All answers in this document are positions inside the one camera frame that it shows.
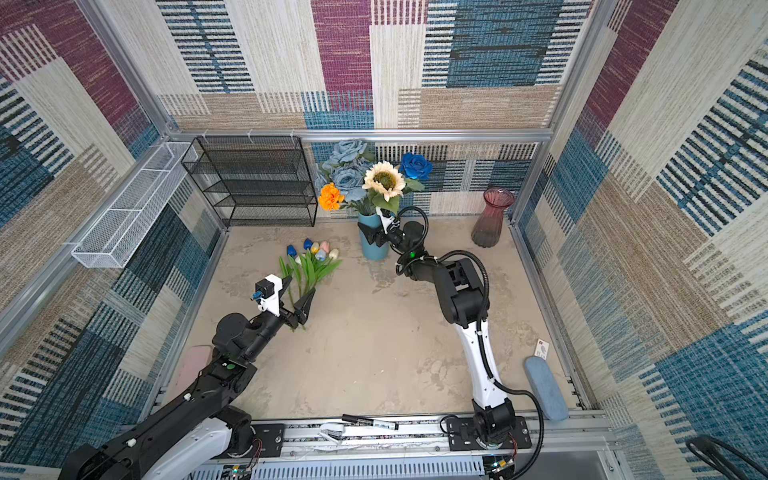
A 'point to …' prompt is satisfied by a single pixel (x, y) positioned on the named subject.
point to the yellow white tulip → (315, 247)
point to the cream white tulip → (326, 269)
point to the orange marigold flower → (330, 197)
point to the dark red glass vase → (487, 230)
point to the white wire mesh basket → (121, 227)
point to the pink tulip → (326, 246)
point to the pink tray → (198, 358)
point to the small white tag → (542, 349)
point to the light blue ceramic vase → (374, 250)
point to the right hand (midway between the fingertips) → (367, 214)
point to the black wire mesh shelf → (255, 181)
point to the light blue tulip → (321, 255)
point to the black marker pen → (365, 421)
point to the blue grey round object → (546, 389)
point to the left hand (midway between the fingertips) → (301, 280)
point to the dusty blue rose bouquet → (346, 168)
